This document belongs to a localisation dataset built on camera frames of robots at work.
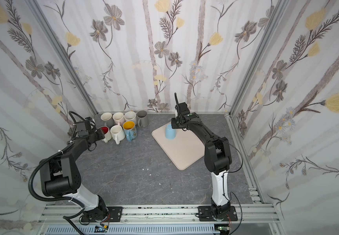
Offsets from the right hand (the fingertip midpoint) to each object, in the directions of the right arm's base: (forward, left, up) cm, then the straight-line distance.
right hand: (176, 120), depth 93 cm
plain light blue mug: (-3, +4, -11) cm, 12 cm away
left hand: (-6, +48, -6) cm, 49 cm away
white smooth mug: (-6, +47, -10) cm, 48 cm away
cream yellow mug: (+13, +35, -13) cm, 39 cm away
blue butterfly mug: (-3, +31, -9) cm, 33 cm away
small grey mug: (+8, +51, -11) cm, 53 cm away
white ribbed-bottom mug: (-5, +40, -11) cm, 42 cm away
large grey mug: (+9, +24, -8) cm, 27 cm away
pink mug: (+9, +43, -11) cm, 45 cm away
